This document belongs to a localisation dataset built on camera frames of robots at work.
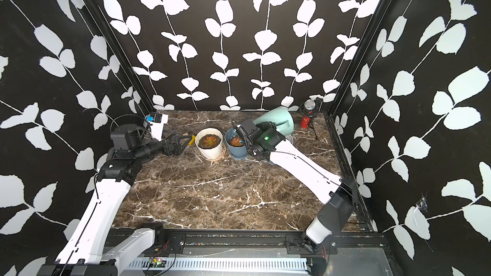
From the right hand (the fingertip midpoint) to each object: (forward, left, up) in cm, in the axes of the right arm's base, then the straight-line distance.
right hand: (275, 121), depth 74 cm
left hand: (-6, +35, 0) cm, 36 cm away
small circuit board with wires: (-44, +46, -30) cm, 70 cm away
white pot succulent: (+6, +31, -22) cm, 38 cm away
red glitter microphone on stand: (+17, -18, -10) cm, 27 cm away
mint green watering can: (+3, -3, -1) cm, 4 cm away
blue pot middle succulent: (+5, +18, -23) cm, 29 cm away
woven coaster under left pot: (0, +27, -29) cm, 40 cm away
